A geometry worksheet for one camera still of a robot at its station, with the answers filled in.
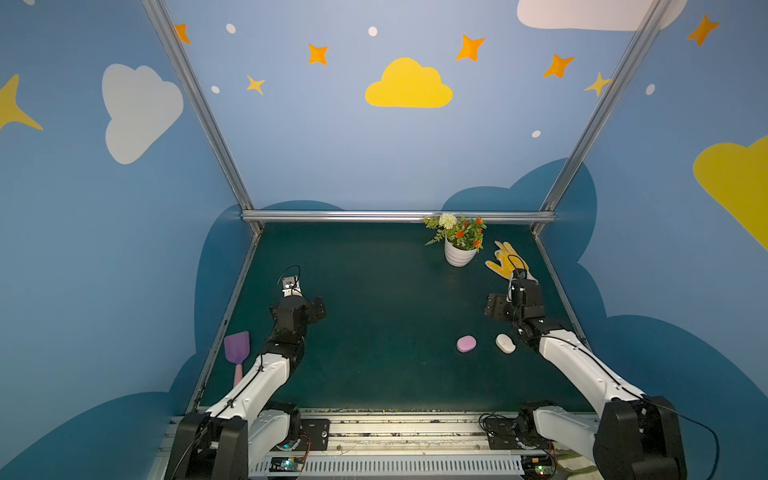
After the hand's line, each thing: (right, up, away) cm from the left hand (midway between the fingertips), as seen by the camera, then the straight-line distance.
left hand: (306, 295), depth 87 cm
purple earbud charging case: (+48, -15, +1) cm, 50 cm away
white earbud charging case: (+59, -15, +1) cm, 61 cm away
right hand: (+61, -1, +1) cm, 61 cm away
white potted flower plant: (+50, +18, +14) cm, 55 cm away
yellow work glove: (+72, +10, +27) cm, 77 cm away
